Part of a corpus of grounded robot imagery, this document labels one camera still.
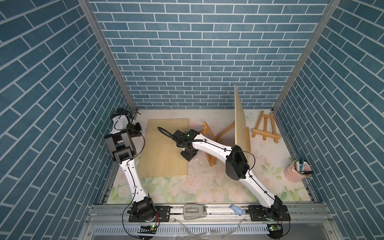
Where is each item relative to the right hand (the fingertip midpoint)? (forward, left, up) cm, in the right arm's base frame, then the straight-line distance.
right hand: (190, 156), depth 92 cm
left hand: (+16, +36, +1) cm, 39 cm away
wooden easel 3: (+21, -49, +1) cm, 54 cm away
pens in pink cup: (-4, -63, +5) cm, 63 cm away
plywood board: (-1, +19, -2) cm, 19 cm away
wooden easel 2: (+7, -37, +2) cm, 37 cm away
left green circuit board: (-38, +17, -5) cm, 42 cm away
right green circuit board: (-32, -45, -5) cm, 56 cm away
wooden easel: (+6, -9, +18) cm, 21 cm away
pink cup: (-9, -57, +4) cm, 58 cm away
